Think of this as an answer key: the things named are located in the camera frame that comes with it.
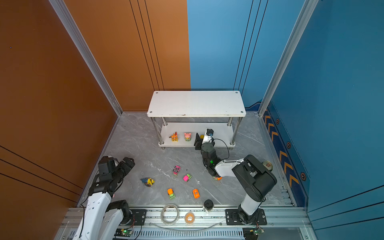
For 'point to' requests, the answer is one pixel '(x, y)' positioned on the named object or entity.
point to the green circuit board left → (123, 232)
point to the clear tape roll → (162, 217)
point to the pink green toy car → (187, 177)
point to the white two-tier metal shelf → (178, 116)
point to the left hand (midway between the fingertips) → (129, 162)
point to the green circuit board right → (251, 233)
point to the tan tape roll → (192, 215)
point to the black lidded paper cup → (208, 205)
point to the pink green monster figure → (187, 136)
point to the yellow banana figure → (202, 136)
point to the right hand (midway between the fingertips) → (200, 134)
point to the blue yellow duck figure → (148, 181)
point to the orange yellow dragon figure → (174, 137)
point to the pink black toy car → (176, 170)
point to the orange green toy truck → (171, 194)
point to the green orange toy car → (217, 178)
